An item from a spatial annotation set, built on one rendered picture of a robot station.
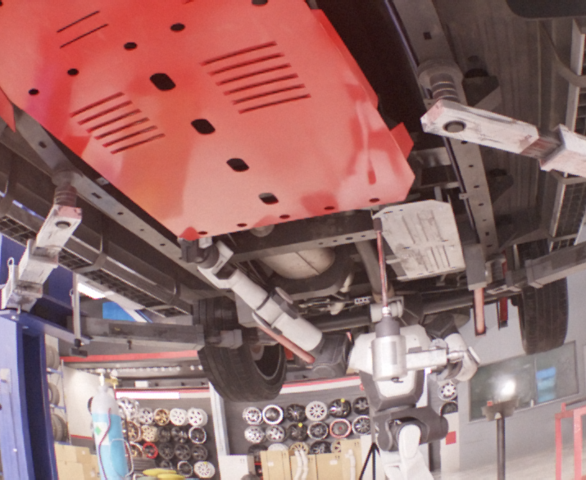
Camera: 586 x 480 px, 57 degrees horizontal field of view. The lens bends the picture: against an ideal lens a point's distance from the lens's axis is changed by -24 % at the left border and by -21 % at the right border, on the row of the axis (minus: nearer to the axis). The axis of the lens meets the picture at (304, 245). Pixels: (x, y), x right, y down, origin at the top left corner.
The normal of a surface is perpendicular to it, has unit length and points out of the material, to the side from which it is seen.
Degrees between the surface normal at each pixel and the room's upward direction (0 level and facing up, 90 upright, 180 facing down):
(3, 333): 90
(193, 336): 90
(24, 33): 178
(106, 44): 178
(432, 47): 171
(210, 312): 83
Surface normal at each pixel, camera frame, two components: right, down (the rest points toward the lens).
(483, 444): -0.30, -0.29
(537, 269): -0.65, -0.20
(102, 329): 0.36, -0.33
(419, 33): 0.03, 0.88
